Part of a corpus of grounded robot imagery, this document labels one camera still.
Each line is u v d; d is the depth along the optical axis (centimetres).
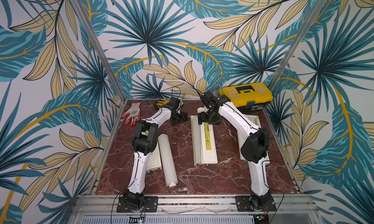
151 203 74
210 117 76
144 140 60
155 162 80
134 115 109
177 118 90
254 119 100
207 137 82
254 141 51
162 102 113
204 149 78
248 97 100
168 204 75
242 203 73
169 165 83
